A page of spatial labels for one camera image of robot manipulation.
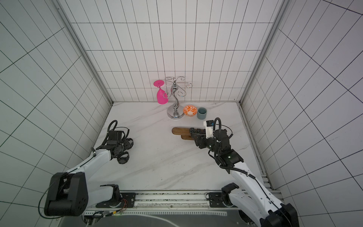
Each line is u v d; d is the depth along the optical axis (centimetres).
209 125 66
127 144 81
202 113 104
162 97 100
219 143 56
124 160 84
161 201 74
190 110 111
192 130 92
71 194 41
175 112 113
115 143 68
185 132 92
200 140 67
